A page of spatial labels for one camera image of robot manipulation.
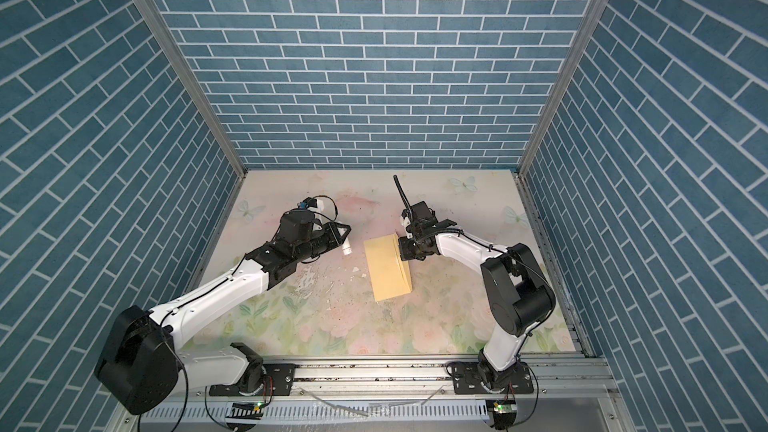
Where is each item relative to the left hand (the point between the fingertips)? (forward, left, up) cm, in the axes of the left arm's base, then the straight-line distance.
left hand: (351, 229), depth 82 cm
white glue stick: (-5, +1, -1) cm, 6 cm away
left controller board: (-39, +25, -21) cm, 51 cm away
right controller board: (-40, -39, -21) cm, 60 cm away
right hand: (+1, -15, -13) cm, 19 cm away
